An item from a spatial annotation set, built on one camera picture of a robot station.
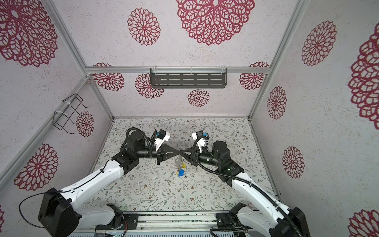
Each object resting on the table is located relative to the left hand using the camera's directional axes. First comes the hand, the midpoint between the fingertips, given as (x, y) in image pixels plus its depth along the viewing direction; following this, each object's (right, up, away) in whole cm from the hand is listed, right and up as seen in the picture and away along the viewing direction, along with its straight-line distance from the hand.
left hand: (178, 154), depth 69 cm
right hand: (+1, +2, -3) cm, 4 cm away
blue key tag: (+1, -9, +3) cm, 10 cm away
